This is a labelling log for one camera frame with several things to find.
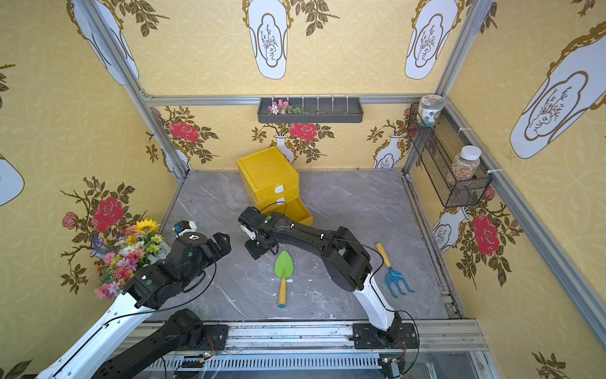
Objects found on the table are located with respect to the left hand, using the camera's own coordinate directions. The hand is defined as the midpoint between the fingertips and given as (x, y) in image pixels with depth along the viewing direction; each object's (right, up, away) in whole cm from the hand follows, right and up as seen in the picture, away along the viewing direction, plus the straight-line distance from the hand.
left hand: (211, 241), depth 74 cm
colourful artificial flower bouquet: (-29, -5, -1) cm, 30 cm away
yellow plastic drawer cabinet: (+17, +18, +13) cm, 29 cm away
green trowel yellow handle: (+22, -13, +13) cm, 29 cm away
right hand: (+13, -3, +16) cm, 21 cm away
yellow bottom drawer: (+24, +9, +26) cm, 36 cm away
